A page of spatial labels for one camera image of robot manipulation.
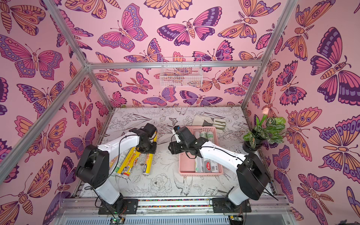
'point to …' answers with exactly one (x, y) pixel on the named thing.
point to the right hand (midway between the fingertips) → (170, 148)
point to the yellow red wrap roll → (124, 169)
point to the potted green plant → (266, 129)
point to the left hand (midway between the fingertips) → (154, 150)
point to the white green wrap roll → (214, 165)
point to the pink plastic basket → (187, 165)
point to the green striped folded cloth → (198, 120)
